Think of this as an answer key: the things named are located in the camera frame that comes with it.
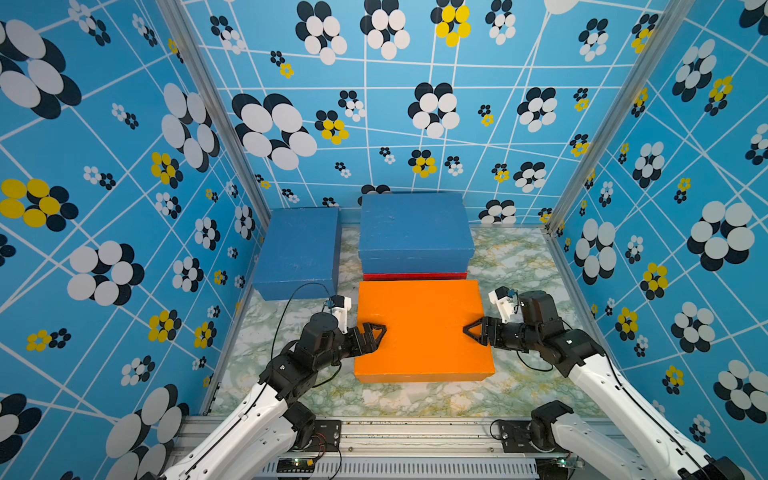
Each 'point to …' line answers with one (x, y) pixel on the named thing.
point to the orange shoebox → (424, 336)
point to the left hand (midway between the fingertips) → (380, 329)
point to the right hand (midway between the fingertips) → (476, 330)
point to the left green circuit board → (295, 465)
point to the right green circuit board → (553, 468)
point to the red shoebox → (425, 276)
